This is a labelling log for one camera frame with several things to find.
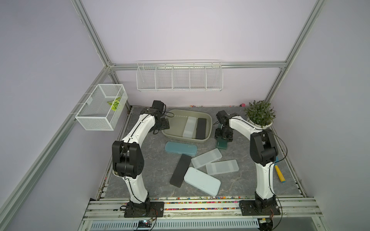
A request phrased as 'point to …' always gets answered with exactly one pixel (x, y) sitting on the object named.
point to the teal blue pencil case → (178, 147)
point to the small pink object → (243, 105)
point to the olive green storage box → (177, 123)
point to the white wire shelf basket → (179, 75)
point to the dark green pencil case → (222, 144)
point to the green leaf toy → (114, 103)
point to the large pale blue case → (202, 181)
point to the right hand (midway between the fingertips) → (220, 137)
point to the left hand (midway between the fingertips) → (160, 127)
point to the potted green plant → (260, 113)
